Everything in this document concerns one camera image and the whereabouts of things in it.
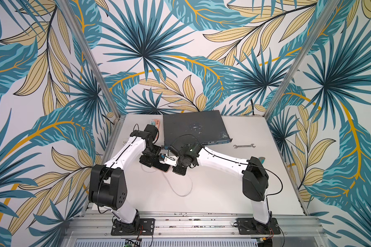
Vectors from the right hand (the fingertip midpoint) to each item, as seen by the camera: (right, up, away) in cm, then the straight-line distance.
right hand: (167, 177), depth 79 cm
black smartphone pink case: (-5, +8, -4) cm, 10 cm away
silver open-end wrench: (+53, +14, +24) cm, 60 cm away
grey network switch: (+22, +26, +30) cm, 46 cm away
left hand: (-6, +9, +6) cm, 12 cm away
